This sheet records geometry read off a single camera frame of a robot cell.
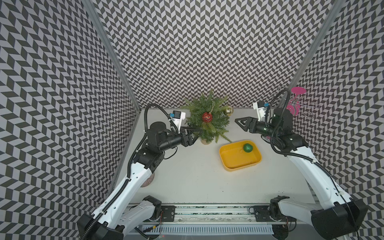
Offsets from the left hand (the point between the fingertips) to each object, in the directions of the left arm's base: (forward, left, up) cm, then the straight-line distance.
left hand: (199, 132), depth 65 cm
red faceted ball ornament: (+9, -4, 0) cm, 10 cm away
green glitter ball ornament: (+8, -30, -28) cm, 42 cm away
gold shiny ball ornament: (+16, -16, -3) cm, 23 cm away
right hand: (+6, -19, -2) cm, 20 cm away
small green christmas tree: (+15, -11, -17) cm, 25 cm away
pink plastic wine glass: (+19, -51, -2) cm, 54 cm away
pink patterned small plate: (-11, +28, -30) cm, 43 cm away
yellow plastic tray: (+3, -21, -31) cm, 38 cm away
